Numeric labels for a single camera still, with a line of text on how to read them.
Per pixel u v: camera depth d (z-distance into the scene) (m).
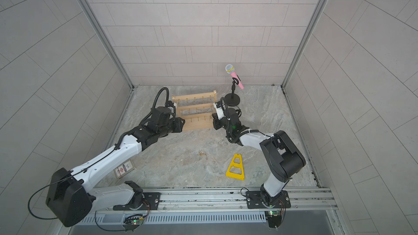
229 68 0.91
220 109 0.77
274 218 0.68
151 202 0.71
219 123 0.79
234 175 0.79
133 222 0.65
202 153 0.85
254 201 0.71
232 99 1.07
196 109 0.85
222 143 0.89
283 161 0.45
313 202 0.72
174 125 0.69
